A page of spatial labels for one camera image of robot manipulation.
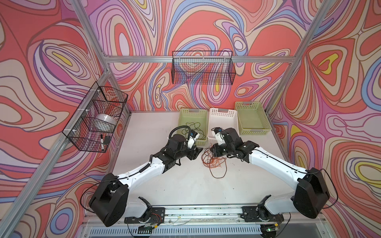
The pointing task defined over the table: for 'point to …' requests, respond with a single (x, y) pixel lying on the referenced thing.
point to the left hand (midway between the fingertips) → (200, 145)
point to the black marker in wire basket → (102, 143)
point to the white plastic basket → (223, 118)
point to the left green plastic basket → (195, 120)
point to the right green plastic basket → (252, 118)
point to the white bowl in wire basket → (104, 121)
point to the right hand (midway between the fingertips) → (212, 152)
